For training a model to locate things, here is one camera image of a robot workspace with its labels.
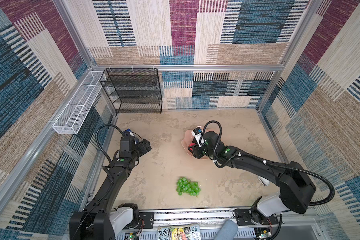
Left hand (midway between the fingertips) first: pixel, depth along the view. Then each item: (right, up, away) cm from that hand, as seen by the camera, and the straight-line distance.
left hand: (144, 142), depth 84 cm
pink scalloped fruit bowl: (+24, 0, +13) cm, 28 cm away
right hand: (+27, -3, 0) cm, 27 cm away
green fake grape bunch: (+22, -22, -4) cm, 32 cm away
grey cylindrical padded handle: (+41, -38, -16) cm, 58 cm away
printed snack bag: (+20, -39, -15) cm, 46 cm away
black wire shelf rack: (-14, +35, +27) cm, 46 cm away
